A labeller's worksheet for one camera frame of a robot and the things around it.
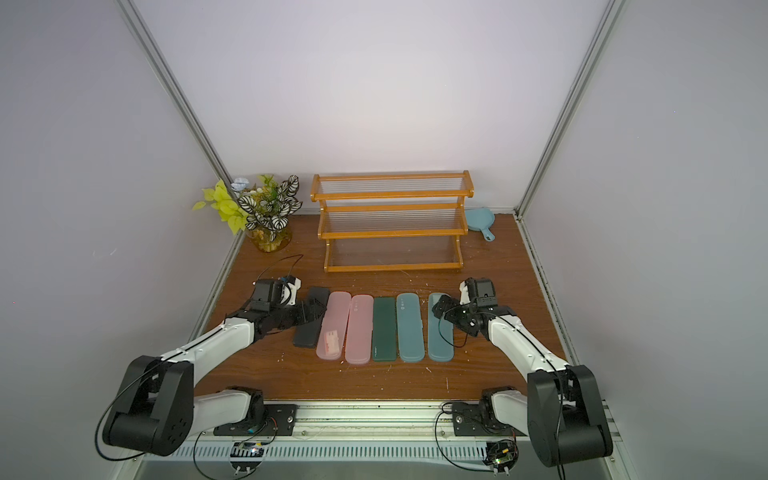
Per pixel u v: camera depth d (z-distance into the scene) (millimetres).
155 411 413
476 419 724
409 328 881
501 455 696
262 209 893
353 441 714
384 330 881
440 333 765
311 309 809
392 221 975
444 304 793
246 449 716
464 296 806
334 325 899
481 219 1180
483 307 681
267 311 695
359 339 852
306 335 873
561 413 402
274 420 726
